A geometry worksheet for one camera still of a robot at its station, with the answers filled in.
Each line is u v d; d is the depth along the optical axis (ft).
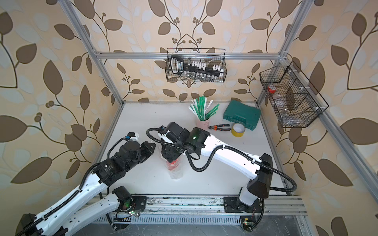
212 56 2.98
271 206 2.48
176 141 1.66
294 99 2.48
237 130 3.36
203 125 3.24
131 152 1.76
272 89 2.90
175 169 2.42
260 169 1.34
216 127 3.45
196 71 2.83
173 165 2.32
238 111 3.57
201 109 3.25
